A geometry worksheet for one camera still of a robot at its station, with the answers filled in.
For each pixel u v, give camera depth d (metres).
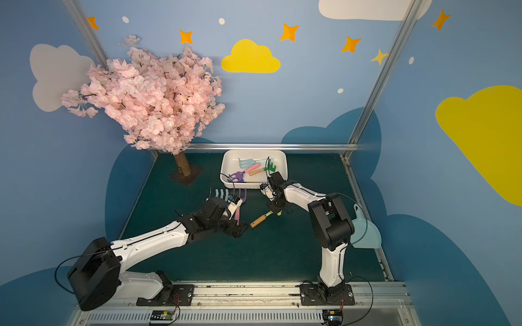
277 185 0.79
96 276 0.41
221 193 1.04
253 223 0.92
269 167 1.19
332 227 0.51
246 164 1.18
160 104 0.72
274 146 1.23
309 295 0.74
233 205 0.75
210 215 0.64
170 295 0.68
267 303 0.74
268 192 0.89
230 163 1.15
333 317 0.73
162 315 0.72
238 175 1.10
